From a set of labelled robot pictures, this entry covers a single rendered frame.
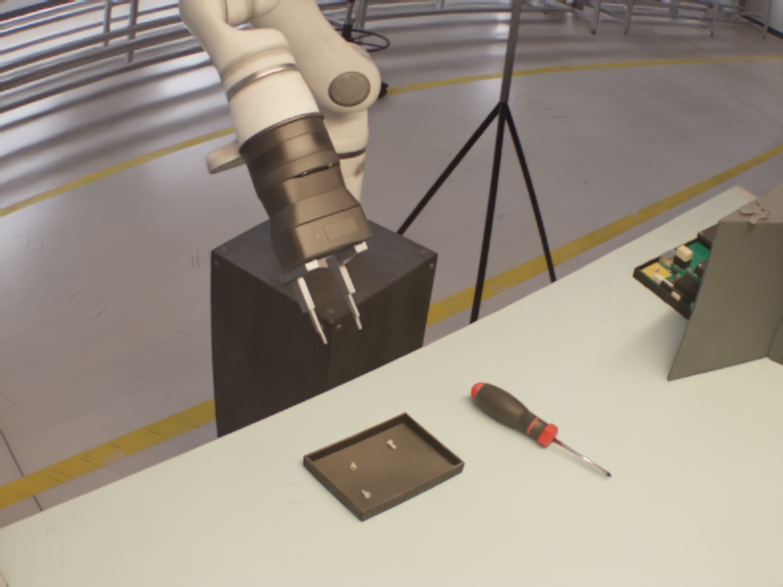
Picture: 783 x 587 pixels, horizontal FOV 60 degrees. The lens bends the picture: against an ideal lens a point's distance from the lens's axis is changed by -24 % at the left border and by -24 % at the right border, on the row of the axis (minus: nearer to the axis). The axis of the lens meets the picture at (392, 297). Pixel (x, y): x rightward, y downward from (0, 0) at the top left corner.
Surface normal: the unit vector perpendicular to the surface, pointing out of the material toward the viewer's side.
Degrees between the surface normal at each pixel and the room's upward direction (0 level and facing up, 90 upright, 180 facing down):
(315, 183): 54
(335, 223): 45
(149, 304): 0
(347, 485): 0
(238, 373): 90
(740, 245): 90
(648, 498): 0
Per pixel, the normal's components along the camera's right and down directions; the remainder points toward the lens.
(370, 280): 0.11, -0.82
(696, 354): 0.29, 0.58
